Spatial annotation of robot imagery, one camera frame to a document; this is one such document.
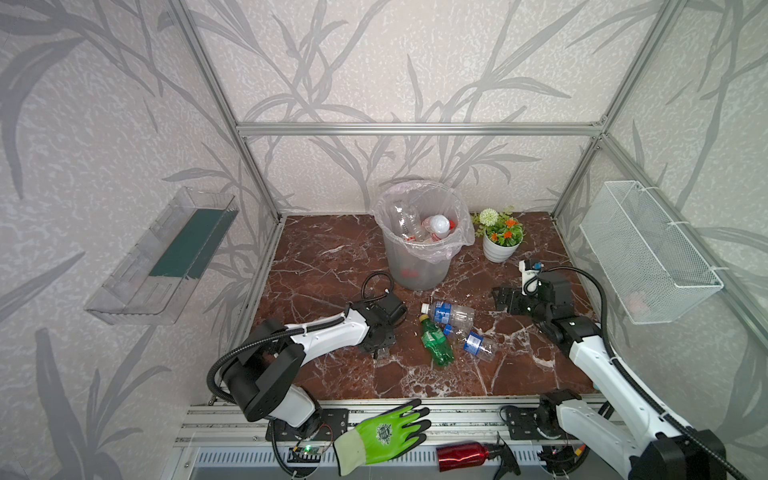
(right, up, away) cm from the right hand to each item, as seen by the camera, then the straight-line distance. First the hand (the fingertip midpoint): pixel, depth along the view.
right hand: (507, 281), depth 84 cm
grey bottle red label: (-20, +16, 0) cm, 25 cm away
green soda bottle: (-21, -17, 0) cm, 27 cm away
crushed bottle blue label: (-10, -17, -2) cm, 20 cm away
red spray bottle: (-17, -36, -19) cm, 45 cm away
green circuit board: (-54, -41, -12) cm, 69 cm away
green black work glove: (-35, -36, -14) cm, 52 cm away
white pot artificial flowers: (+3, +14, +12) cm, 19 cm away
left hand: (-34, -16, +4) cm, 38 cm away
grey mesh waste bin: (-24, +18, +12) cm, 32 cm away
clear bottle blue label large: (-17, -10, +4) cm, 20 cm away
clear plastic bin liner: (-21, +25, +10) cm, 34 cm away
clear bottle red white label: (-28, +18, +11) cm, 35 cm away
